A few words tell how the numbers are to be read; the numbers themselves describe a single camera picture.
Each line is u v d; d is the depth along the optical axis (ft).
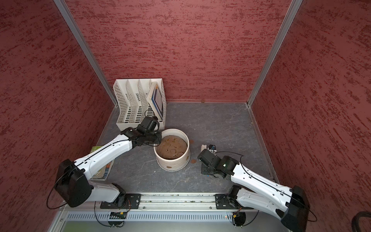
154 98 3.00
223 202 2.41
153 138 2.43
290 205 1.30
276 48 2.85
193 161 2.90
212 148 2.33
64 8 2.33
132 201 2.41
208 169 1.85
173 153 2.60
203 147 2.79
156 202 2.49
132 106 3.73
